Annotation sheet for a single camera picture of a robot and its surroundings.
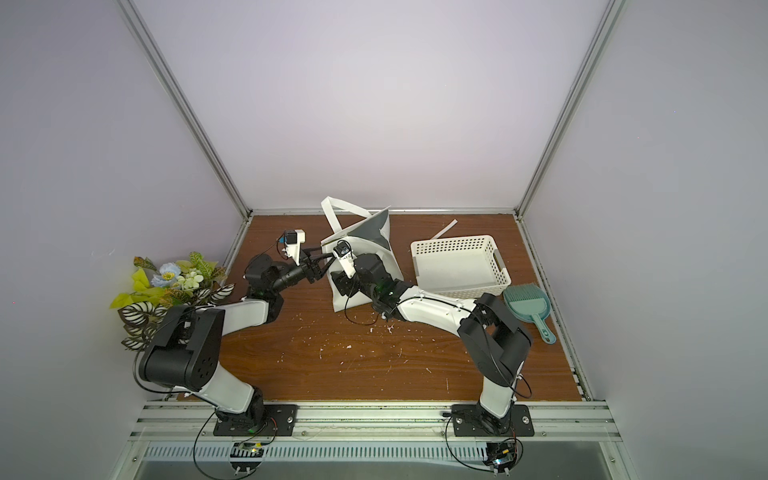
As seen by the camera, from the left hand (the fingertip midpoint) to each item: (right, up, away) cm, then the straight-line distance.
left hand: (335, 255), depth 82 cm
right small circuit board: (+43, -48, -12) cm, 65 cm away
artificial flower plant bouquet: (-34, -6, -8) cm, 36 cm away
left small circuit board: (-20, -49, -10) cm, 54 cm away
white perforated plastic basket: (+40, -6, +21) cm, 45 cm away
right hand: (+2, -1, +1) cm, 2 cm away
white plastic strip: (+37, +8, +34) cm, 51 cm away
